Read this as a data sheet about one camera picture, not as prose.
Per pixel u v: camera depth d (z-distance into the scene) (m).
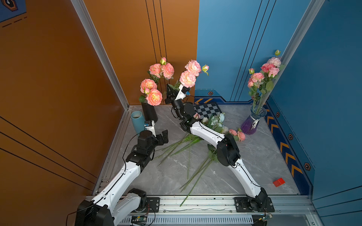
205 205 0.75
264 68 0.83
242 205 0.72
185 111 0.66
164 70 0.68
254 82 0.81
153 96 0.63
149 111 1.02
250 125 0.94
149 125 0.69
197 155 0.92
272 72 0.77
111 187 0.45
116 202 0.44
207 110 1.13
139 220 0.72
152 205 0.74
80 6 0.69
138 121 0.85
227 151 0.61
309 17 0.73
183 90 0.67
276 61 0.81
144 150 0.60
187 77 0.63
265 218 0.69
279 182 0.76
